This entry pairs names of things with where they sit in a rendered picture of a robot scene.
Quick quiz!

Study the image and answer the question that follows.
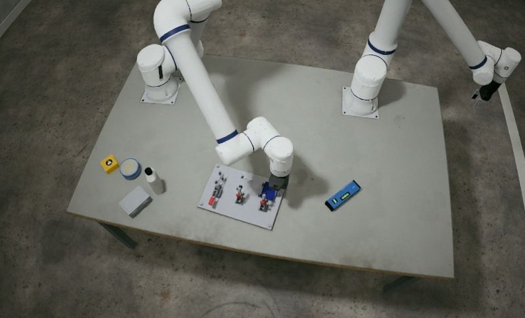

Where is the blue spirit level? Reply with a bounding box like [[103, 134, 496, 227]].
[[325, 180, 361, 211]]

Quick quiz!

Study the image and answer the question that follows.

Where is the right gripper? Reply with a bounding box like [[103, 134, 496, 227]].
[[269, 166, 291, 197]]

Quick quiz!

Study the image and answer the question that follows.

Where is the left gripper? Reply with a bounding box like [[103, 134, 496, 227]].
[[471, 73, 507, 107]]

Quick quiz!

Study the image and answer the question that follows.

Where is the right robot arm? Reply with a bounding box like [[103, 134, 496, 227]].
[[137, 0, 294, 173]]

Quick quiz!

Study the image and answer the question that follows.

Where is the white bottle with black cap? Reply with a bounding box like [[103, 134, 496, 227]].
[[144, 167, 164, 195]]

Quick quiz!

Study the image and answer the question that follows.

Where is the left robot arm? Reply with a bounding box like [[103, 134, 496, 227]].
[[344, 0, 521, 116]]

